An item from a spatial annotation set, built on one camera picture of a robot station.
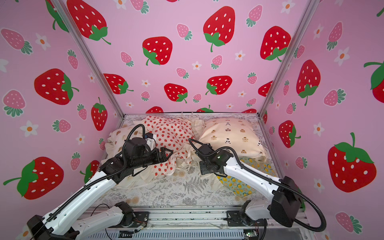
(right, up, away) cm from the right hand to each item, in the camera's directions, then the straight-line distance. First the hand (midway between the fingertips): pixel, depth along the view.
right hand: (205, 168), depth 80 cm
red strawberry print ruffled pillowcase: (-19, +18, +19) cm, 32 cm away
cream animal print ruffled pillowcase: (+20, +19, +2) cm, 27 cm away
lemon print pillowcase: (+19, -10, -2) cm, 21 cm away
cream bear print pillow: (-60, +10, +19) cm, 64 cm away
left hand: (-18, +10, -7) cm, 22 cm away
